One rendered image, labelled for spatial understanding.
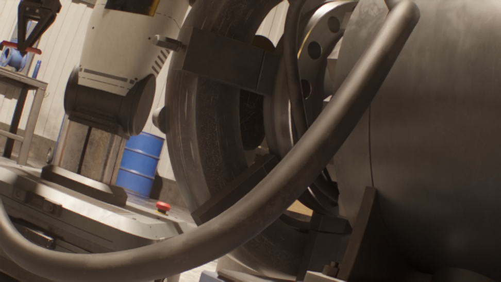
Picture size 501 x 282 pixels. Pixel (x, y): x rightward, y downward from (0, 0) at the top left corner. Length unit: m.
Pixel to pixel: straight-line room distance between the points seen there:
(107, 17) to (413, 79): 0.90
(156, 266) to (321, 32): 0.77
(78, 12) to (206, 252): 9.31
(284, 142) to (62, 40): 8.62
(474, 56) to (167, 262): 0.49
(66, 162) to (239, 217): 1.07
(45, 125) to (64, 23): 1.61
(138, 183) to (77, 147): 7.70
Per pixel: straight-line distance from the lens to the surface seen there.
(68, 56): 9.70
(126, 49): 1.52
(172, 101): 1.16
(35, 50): 0.96
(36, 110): 6.23
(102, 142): 1.52
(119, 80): 1.51
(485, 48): 0.81
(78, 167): 1.53
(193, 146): 1.14
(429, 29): 0.88
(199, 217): 1.13
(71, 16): 9.76
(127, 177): 9.23
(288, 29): 1.03
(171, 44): 1.07
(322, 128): 0.53
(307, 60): 1.17
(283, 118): 1.16
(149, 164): 9.26
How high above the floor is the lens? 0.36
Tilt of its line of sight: 4 degrees up
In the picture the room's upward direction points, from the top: 16 degrees clockwise
